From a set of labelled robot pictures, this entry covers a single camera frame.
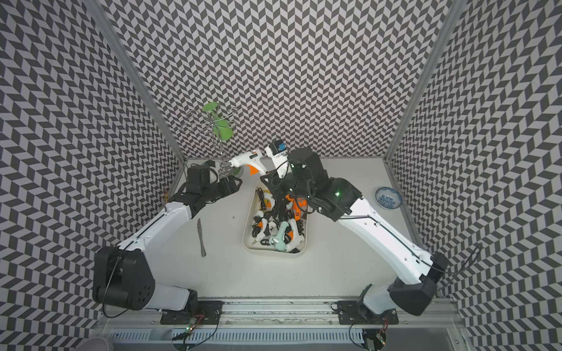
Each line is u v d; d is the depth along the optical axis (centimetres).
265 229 75
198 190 66
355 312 74
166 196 108
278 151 52
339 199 43
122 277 41
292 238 85
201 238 90
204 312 71
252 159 60
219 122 92
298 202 90
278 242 85
